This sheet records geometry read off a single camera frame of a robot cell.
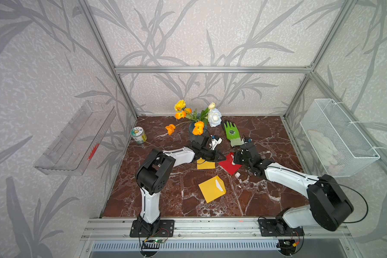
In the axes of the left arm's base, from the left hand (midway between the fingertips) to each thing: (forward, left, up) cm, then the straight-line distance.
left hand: (225, 159), depth 88 cm
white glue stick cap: (-6, -7, -7) cm, 12 cm away
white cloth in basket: (-2, -48, +13) cm, 49 cm away
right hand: (+4, -6, 0) cm, 7 cm away
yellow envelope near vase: (-4, +13, +3) cm, 14 cm away
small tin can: (+18, +53, -2) cm, 56 cm away
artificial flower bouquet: (+9, +9, +25) cm, 28 cm away
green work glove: (+23, -8, -7) cm, 25 cm away
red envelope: (+1, -3, -9) cm, 10 cm away
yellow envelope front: (-13, +7, -10) cm, 18 cm away
